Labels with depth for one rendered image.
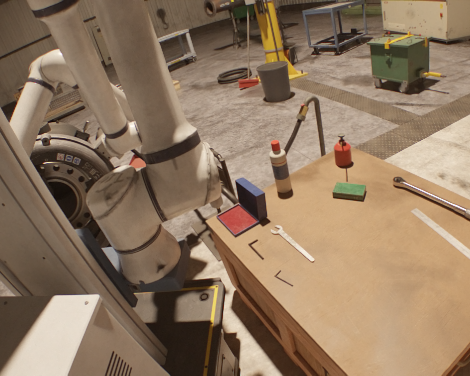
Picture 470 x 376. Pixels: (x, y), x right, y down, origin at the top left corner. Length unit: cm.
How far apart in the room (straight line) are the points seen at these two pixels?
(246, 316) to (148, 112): 108
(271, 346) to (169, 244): 73
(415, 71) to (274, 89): 159
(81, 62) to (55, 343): 66
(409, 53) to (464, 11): 300
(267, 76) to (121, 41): 302
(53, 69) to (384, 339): 135
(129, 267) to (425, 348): 80
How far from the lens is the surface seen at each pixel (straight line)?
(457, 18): 629
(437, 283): 100
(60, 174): 176
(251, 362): 140
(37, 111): 130
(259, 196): 115
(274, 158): 124
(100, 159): 163
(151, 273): 86
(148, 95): 73
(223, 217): 128
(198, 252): 189
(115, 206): 75
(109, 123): 100
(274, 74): 365
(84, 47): 88
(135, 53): 73
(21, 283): 100
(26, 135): 128
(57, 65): 124
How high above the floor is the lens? 124
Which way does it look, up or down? 35 degrees down
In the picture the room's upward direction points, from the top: 16 degrees counter-clockwise
